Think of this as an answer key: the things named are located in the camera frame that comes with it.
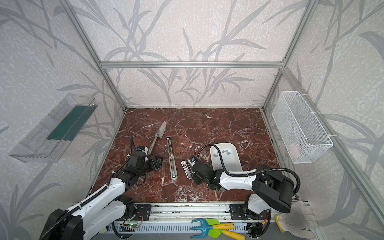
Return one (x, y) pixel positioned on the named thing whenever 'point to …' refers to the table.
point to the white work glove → (300, 219)
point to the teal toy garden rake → (206, 227)
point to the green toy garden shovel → (213, 233)
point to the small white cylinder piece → (187, 169)
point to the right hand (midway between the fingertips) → (194, 166)
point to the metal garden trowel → (159, 134)
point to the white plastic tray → (231, 156)
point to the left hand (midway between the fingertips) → (159, 156)
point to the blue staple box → (190, 164)
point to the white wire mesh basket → (305, 140)
